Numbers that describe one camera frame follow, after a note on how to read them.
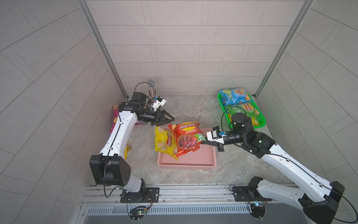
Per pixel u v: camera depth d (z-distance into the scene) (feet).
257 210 2.24
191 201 2.31
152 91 3.08
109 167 1.31
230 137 1.77
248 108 3.05
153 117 2.05
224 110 3.21
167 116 2.19
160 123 2.05
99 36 2.67
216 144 1.77
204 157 2.76
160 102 2.23
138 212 2.12
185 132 1.90
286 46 2.82
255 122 3.08
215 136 1.56
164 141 2.51
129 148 2.83
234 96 3.25
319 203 1.26
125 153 1.42
